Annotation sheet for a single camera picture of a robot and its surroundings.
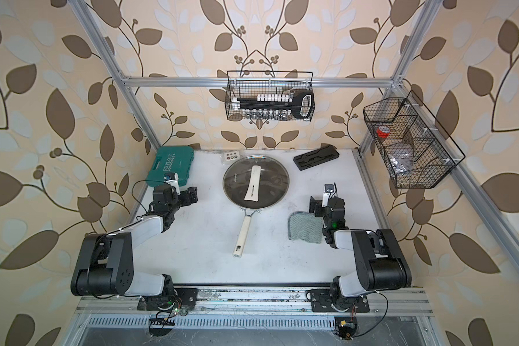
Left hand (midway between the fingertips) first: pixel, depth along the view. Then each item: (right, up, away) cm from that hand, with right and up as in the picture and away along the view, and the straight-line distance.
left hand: (181, 187), depth 92 cm
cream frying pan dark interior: (+28, -16, -13) cm, 35 cm away
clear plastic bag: (+83, +12, -19) cm, 86 cm away
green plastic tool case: (-13, +14, +19) cm, 27 cm away
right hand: (+62, -5, +2) cm, 63 cm away
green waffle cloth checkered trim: (+54, -16, -2) cm, 56 cm away
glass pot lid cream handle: (+32, +2, -1) cm, 32 cm away
